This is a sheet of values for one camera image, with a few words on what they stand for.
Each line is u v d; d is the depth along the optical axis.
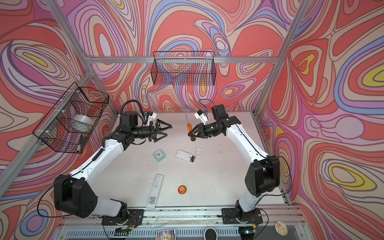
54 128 0.67
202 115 0.73
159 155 0.93
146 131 0.69
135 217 0.73
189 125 0.77
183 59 0.87
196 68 0.97
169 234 0.68
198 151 0.98
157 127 0.66
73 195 0.41
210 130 0.69
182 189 0.82
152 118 0.73
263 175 0.44
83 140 0.74
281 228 0.70
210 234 0.65
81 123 0.70
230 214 0.74
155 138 0.75
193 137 0.75
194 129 0.73
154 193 0.81
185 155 0.95
